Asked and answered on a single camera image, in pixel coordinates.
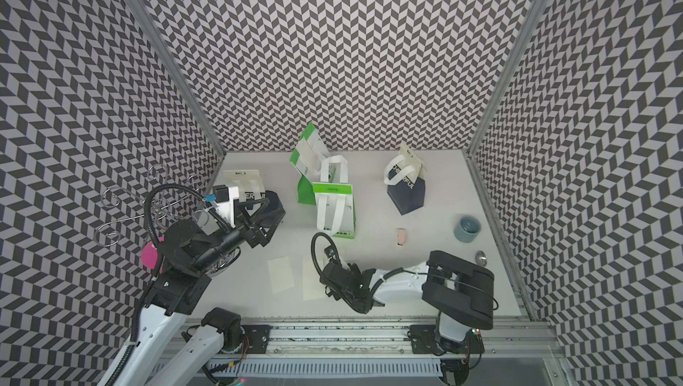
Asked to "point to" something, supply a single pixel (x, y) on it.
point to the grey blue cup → (467, 229)
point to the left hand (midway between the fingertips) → (276, 209)
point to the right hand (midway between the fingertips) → (339, 280)
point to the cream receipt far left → (281, 274)
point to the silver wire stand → (164, 199)
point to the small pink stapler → (401, 237)
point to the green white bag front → (307, 159)
